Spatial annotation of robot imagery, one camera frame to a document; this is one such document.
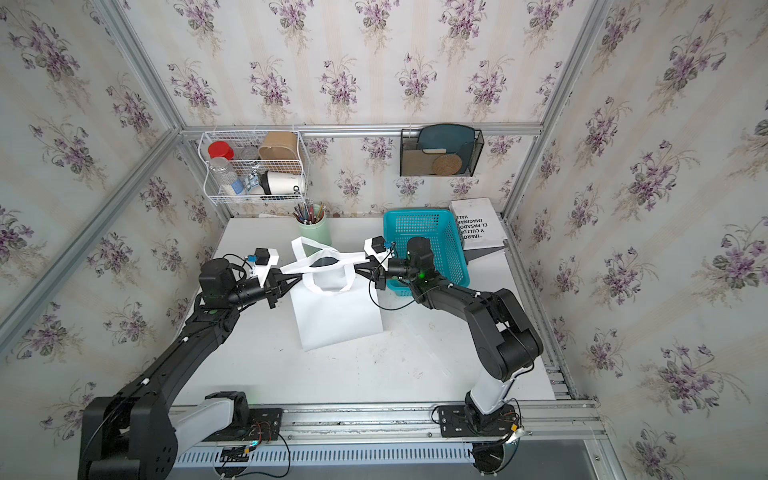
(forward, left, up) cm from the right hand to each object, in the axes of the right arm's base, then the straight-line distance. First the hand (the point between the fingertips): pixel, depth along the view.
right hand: (356, 266), depth 78 cm
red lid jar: (+35, +45, +13) cm, 59 cm away
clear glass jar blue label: (+27, +43, +8) cm, 51 cm away
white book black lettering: (+30, -41, -14) cm, 53 cm away
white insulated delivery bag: (-7, +6, -7) cm, 11 cm away
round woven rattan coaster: (+37, -28, +6) cm, 47 cm away
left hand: (-5, +13, 0) cm, 14 cm away
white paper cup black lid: (+29, +28, +5) cm, 40 cm away
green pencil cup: (+21, +17, -5) cm, 28 cm away
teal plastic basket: (+30, -28, -19) cm, 45 cm away
